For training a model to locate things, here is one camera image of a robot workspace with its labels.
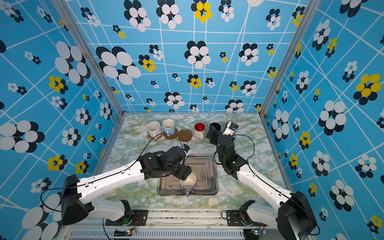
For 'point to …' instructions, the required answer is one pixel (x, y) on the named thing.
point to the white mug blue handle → (168, 127)
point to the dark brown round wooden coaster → (171, 137)
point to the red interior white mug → (199, 129)
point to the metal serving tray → (203, 167)
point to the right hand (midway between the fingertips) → (218, 129)
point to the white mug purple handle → (189, 184)
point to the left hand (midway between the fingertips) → (188, 169)
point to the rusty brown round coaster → (185, 135)
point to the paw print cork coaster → (155, 139)
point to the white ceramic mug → (154, 129)
